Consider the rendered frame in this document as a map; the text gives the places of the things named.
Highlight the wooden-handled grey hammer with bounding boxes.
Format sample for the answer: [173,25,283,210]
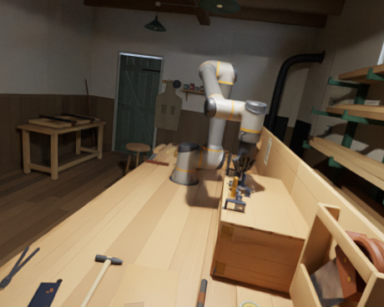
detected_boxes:
[79,254,124,307]

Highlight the green plank door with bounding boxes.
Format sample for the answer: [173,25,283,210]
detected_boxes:
[114,52,164,154]

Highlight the red flat ruler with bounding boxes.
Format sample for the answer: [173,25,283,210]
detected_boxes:
[144,158,170,168]

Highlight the dark blue try square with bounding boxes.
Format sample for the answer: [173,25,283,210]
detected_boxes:
[27,278,63,307]

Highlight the stack of light wooden planks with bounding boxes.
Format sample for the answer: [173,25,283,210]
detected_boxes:
[151,143,181,161]

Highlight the dark blue pincers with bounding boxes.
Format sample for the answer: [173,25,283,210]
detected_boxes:
[0,246,41,291]

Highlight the green lumber rack with planks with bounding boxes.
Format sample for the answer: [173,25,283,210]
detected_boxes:
[301,59,384,209]

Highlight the reddish-brown ring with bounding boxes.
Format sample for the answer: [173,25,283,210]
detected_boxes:
[344,229,384,276]

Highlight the wooden wall shelf with tins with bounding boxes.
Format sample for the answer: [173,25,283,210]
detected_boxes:
[179,83,206,96]

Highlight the round wooden stool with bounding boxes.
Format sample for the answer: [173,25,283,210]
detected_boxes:
[124,142,153,175]

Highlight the black stove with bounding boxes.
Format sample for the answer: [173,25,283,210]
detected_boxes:
[263,116,312,158]

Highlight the wooden compartment tool rack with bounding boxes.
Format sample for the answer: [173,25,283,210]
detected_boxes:
[289,202,384,307]

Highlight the black stove pipe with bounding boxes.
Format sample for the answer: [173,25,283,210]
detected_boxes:
[268,50,326,129]

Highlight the tan hanging apron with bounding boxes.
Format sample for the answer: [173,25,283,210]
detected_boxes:
[155,79,183,132]

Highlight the light wooden table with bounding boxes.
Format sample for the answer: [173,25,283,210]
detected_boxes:
[16,118,107,181]

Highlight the white paper label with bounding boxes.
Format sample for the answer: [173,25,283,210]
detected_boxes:
[263,137,274,167]

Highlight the blue and yellow jack plane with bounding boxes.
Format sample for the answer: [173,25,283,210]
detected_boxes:
[223,174,254,213]

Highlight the wooden bench cabinet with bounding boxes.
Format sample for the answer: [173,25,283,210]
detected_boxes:
[210,173,310,294]

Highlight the wooden boards with dark clamps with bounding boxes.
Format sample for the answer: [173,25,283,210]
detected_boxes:
[28,112,101,129]

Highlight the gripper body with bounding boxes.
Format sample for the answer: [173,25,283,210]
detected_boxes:
[237,141,259,161]

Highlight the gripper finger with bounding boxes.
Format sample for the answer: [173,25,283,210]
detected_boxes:
[243,156,257,176]
[231,154,246,177]

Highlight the green pendant lamp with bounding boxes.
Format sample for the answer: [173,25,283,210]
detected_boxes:
[198,0,242,15]
[143,13,168,33]

